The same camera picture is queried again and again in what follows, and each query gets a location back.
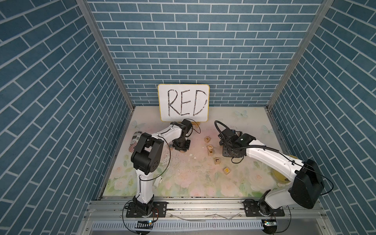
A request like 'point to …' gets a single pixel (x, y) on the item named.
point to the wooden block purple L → (217, 160)
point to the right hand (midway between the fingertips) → (227, 152)
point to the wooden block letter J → (210, 147)
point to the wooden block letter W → (210, 152)
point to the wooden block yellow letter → (226, 170)
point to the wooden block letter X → (207, 139)
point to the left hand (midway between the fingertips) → (187, 150)
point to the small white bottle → (157, 181)
